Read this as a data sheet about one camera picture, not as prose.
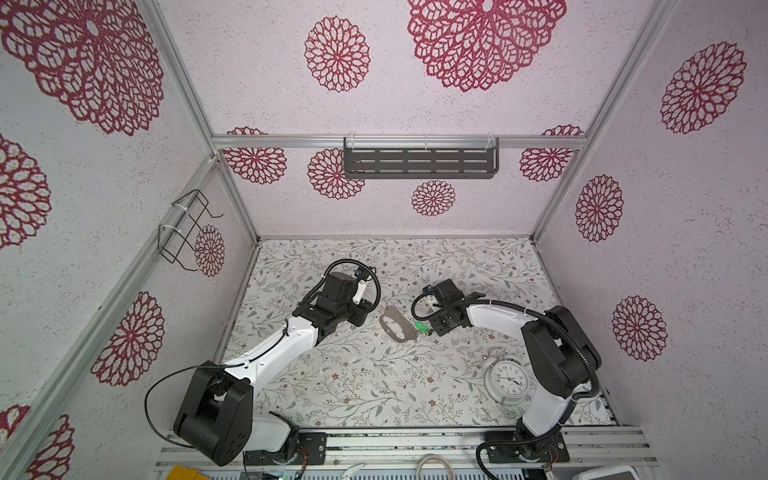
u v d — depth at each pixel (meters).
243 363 0.45
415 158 0.93
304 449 0.73
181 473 0.70
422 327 0.95
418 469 0.70
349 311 0.73
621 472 0.68
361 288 0.76
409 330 0.96
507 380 0.81
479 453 0.68
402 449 0.75
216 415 0.41
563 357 0.48
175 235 0.75
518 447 0.65
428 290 0.87
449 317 0.74
